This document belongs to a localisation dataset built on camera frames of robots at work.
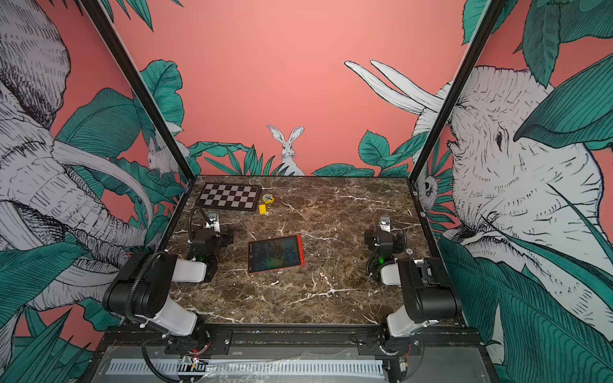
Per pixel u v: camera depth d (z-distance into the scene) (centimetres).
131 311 44
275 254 93
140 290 44
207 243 71
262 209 107
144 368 70
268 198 111
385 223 79
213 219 81
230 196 110
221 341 73
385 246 72
